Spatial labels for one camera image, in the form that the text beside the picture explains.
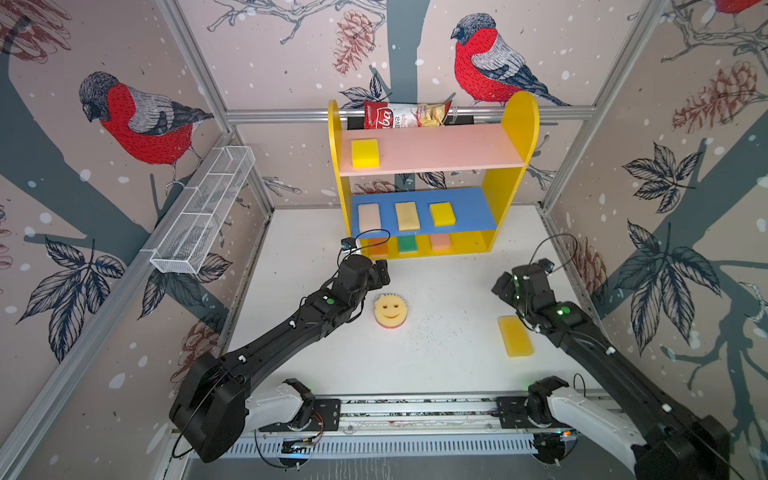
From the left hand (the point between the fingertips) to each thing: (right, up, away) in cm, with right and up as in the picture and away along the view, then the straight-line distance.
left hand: (376, 264), depth 81 cm
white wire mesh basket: (-45, +6, -10) cm, 47 cm away
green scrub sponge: (+10, +5, +25) cm, 28 cm away
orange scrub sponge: (0, +2, +23) cm, 23 cm away
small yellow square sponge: (+21, +15, +17) cm, 31 cm away
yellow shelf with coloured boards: (+17, +12, +16) cm, 27 cm away
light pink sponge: (-3, +14, +16) cm, 22 cm away
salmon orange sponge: (+22, +5, +26) cm, 35 cm away
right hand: (+36, -7, +1) cm, 37 cm away
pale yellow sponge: (+9, +14, +17) cm, 24 cm away
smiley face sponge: (+4, -15, +9) cm, 18 cm away
